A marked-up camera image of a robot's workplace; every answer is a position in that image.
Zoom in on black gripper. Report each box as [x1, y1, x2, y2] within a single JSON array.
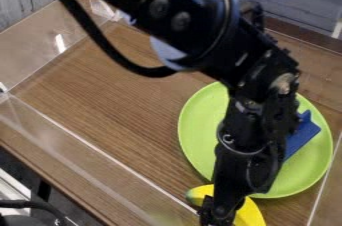
[[196, 93, 300, 226]]

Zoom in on yellow toy banana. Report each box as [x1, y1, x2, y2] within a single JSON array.
[[186, 184, 266, 226]]

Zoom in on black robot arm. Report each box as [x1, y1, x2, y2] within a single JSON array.
[[60, 0, 299, 226]]

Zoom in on green plate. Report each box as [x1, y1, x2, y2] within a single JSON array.
[[178, 82, 334, 199]]

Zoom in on blue plastic block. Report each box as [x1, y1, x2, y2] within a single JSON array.
[[284, 110, 321, 160]]

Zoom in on clear acrylic enclosure wall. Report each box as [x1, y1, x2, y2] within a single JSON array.
[[0, 2, 211, 226]]

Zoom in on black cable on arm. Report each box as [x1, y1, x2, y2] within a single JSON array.
[[25, 0, 179, 79]]

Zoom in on black cable lower left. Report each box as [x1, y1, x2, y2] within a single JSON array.
[[0, 199, 68, 226]]

